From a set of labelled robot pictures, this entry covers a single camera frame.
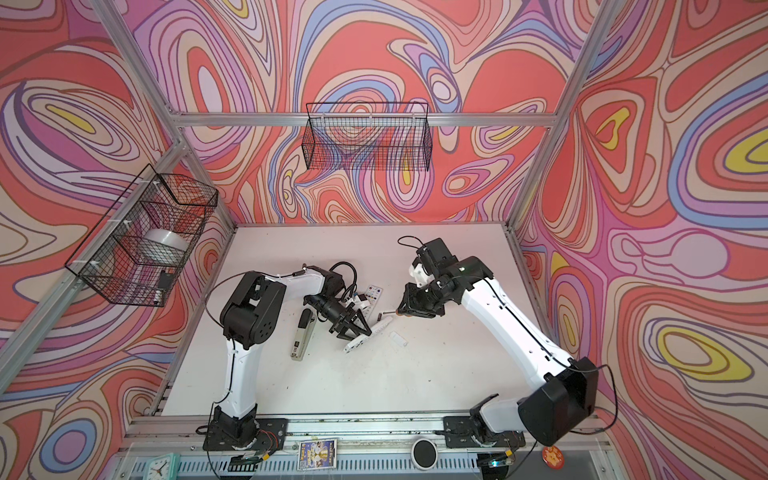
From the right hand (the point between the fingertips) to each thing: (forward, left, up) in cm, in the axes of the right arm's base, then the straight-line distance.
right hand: (407, 318), depth 74 cm
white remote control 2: (+18, +9, -17) cm, 26 cm away
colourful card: (-26, +23, -16) cm, 38 cm away
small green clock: (-28, +58, -16) cm, 66 cm away
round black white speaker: (-27, -2, -14) cm, 30 cm away
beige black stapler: (+6, +30, -14) cm, 34 cm away
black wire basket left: (+15, +67, +12) cm, 70 cm away
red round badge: (-28, -34, -19) cm, 48 cm away
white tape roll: (+15, +58, +15) cm, 62 cm away
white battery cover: (+4, +3, -19) cm, 19 cm away
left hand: (+1, +11, -12) cm, 17 cm away
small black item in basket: (+9, +60, +8) cm, 61 cm away
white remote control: (+2, +9, -11) cm, 14 cm away
